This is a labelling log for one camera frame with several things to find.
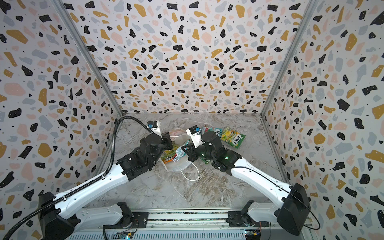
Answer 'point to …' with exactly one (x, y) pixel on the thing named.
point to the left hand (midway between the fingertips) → (169, 130)
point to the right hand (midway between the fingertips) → (179, 146)
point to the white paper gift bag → (182, 160)
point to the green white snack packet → (180, 153)
